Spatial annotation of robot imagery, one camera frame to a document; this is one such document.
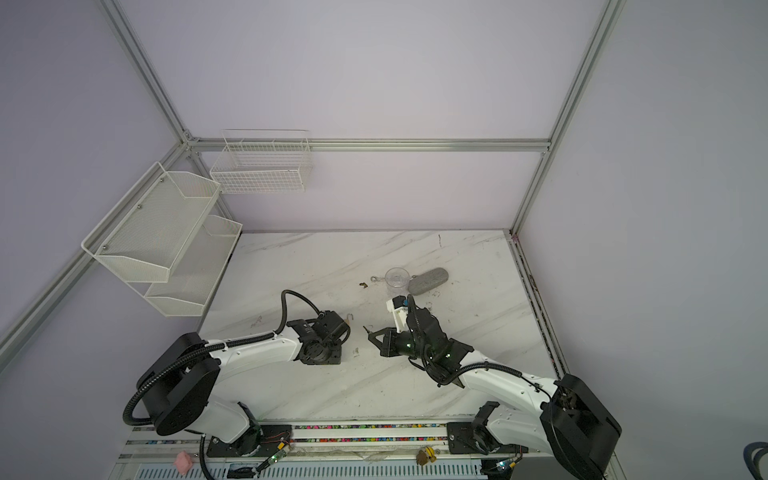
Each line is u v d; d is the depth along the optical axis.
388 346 0.68
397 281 1.04
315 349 0.65
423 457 0.70
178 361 0.45
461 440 0.73
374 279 1.06
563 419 0.41
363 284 1.04
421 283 1.02
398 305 0.73
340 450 0.73
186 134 0.90
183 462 0.69
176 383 0.44
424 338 0.60
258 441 0.71
